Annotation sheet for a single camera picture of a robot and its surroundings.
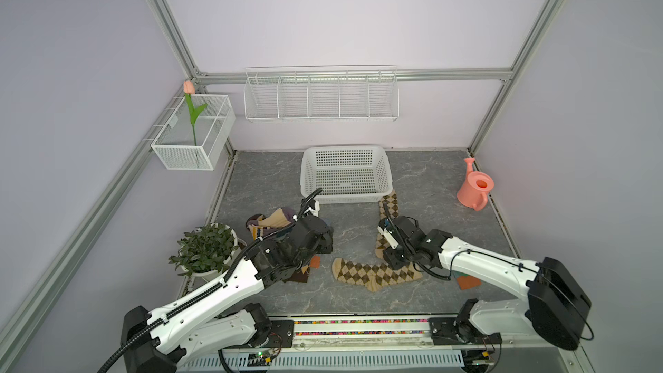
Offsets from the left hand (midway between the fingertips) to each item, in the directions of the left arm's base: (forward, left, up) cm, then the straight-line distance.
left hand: (330, 233), depth 74 cm
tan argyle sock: (+18, -23, -19) cm, 35 cm away
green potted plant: (-2, +35, -1) cm, 35 cm away
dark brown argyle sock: (-5, +11, -19) cm, 22 cm away
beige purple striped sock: (+13, +25, -16) cm, 33 cm away
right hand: (-1, -19, -14) cm, 24 cm away
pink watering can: (+17, -54, -9) cm, 57 cm away
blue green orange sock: (-2, +6, -17) cm, 18 cm away
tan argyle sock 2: (-8, -14, -19) cm, 24 cm away
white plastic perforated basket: (+37, -9, -19) cm, 42 cm away
